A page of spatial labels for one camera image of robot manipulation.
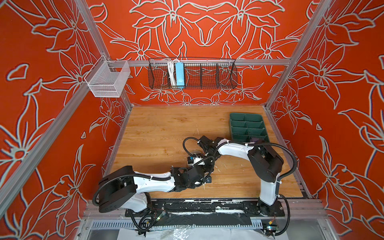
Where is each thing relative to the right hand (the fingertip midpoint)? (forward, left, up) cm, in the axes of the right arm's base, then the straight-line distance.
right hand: (197, 170), depth 85 cm
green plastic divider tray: (+27, -34, +5) cm, 44 cm away
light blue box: (+47, +9, +33) cm, 58 cm away
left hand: (-1, +1, +1) cm, 2 cm away
